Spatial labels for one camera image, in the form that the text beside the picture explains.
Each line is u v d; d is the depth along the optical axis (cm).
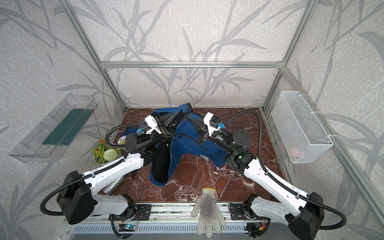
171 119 51
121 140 92
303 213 38
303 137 61
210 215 72
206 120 45
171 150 60
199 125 51
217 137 50
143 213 73
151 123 45
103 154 77
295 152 73
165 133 50
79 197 39
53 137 64
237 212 74
